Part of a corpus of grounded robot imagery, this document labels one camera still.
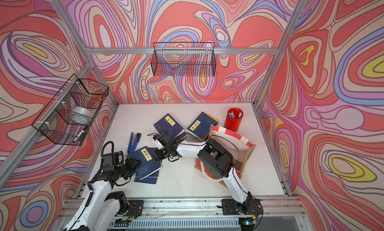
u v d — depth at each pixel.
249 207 0.64
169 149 0.72
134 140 0.96
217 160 0.53
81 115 0.69
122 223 0.72
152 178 0.82
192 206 0.75
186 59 0.96
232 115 0.99
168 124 1.01
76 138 0.71
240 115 0.97
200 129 0.99
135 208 0.73
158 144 0.82
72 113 0.68
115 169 0.65
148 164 0.84
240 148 0.77
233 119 0.94
